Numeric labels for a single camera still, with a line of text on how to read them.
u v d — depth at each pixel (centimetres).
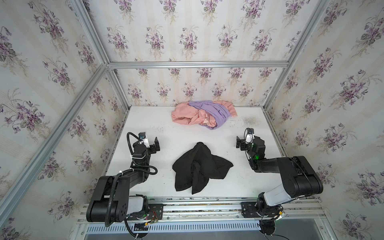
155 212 72
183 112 108
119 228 69
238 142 86
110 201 38
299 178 46
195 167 76
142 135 75
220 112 107
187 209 75
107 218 37
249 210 73
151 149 80
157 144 82
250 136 80
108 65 93
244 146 83
